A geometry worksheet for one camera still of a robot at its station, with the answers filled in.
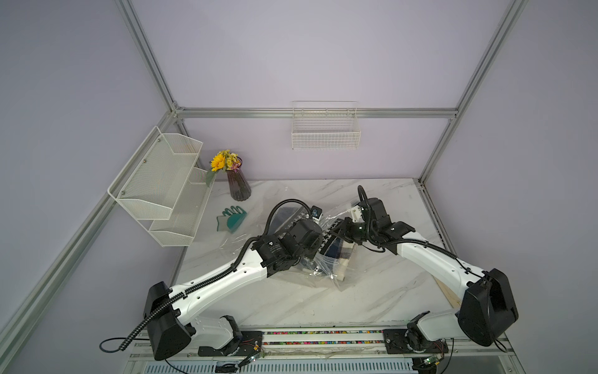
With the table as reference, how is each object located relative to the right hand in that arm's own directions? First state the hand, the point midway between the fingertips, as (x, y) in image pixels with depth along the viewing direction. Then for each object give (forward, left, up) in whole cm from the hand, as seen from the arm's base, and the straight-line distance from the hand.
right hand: (333, 233), depth 82 cm
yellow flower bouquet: (+30, +43, +10) cm, 53 cm away
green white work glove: (+16, +43, -13) cm, 48 cm away
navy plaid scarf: (-11, +3, +2) cm, 11 cm away
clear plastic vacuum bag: (-13, 0, +2) cm, 13 cm away
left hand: (-4, +9, +5) cm, 11 cm away
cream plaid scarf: (-5, -4, -6) cm, 9 cm away
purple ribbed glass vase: (+31, +41, -7) cm, 52 cm away
